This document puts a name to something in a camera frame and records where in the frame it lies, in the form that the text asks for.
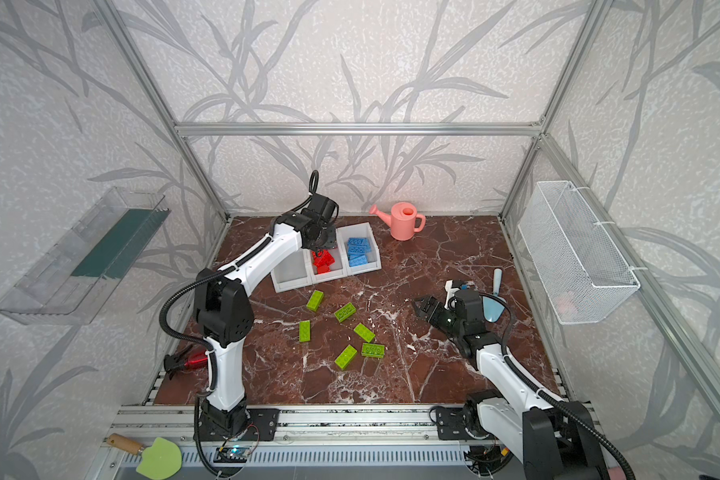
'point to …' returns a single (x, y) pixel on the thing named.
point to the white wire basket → (573, 262)
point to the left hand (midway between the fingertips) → (330, 230)
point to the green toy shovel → (160, 460)
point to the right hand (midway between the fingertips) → (421, 298)
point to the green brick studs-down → (345, 312)
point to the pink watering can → (403, 220)
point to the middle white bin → (337, 270)
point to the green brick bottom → (346, 357)
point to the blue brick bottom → (358, 258)
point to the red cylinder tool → (172, 363)
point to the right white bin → (358, 231)
